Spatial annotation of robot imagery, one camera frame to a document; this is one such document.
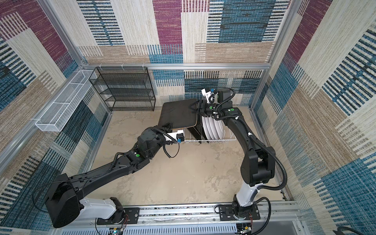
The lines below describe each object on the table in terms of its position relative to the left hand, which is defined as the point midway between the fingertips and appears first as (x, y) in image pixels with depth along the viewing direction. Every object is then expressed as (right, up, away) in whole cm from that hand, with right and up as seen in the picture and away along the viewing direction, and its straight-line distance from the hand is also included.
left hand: (168, 120), depth 74 cm
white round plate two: (+25, -4, +16) cm, 30 cm away
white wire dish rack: (+37, -11, +27) cm, 47 cm away
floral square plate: (+12, -6, +13) cm, 19 cm away
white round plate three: (+29, -4, +17) cm, 34 cm away
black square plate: (+17, -5, +15) cm, 23 cm away
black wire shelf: (-37, +24, +35) cm, 56 cm away
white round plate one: (+21, -5, +15) cm, 26 cm away
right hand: (+13, +6, +5) cm, 15 cm away
